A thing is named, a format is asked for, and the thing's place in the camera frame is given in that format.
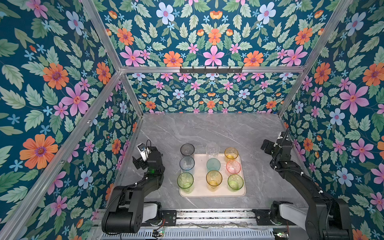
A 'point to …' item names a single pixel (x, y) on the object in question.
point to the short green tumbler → (235, 182)
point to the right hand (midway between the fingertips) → (272, 141)
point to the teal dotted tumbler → (213, 164)
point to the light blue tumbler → (187, 164)
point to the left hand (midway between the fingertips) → (142, 147)
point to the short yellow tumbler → (231, 154)
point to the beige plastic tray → (200, 188)
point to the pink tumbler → (233, 167)
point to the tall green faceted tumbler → (185, 181)
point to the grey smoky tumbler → (187, 149)
